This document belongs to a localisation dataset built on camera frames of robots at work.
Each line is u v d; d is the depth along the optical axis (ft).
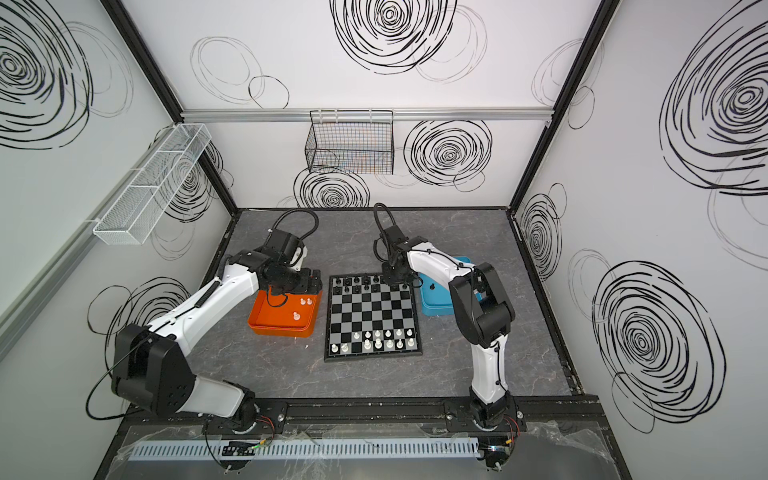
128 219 2.35
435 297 3.16
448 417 2.41
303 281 2.47
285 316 2.98
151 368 1.34
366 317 2.93
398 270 2.65
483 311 1.69
